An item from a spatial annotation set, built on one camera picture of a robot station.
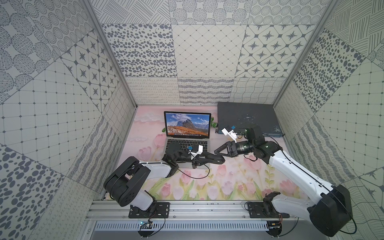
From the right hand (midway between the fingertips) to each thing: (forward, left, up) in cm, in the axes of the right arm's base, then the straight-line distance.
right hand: (217, 153), depth 69 cm
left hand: (+2, +3, -3) cm, 5 cm away
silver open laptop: (+25, +16, -13) cm, 32 cm away
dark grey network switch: (+42, -22, -20) cm, 51 cm away
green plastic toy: (+32, -2, -19) cm, 38 cm away
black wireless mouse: (-2, 0, -2) cm, 3 cm away
